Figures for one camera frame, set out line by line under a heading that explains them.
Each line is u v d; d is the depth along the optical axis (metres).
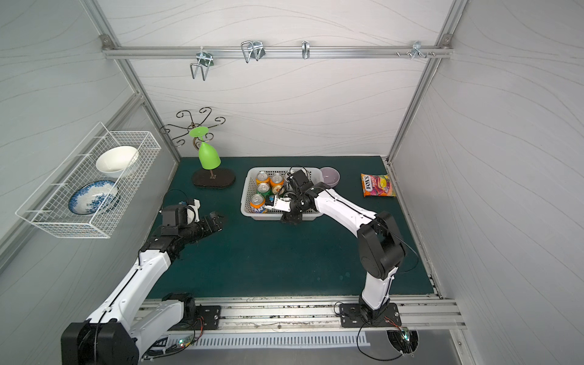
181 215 0.64
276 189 0.95
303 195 0.66
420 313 0.75
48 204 0.57
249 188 0.96
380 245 0.47
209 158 0.93
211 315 0.74
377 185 1.07
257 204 0.90
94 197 0.65
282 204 0.75
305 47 0.72
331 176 1.08
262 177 0.98
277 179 0.98
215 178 1.11
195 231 0.70
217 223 0.75
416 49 0.77
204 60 0.78
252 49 0.76
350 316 0.73
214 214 0.75
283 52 0.79
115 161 0.73
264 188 0.95
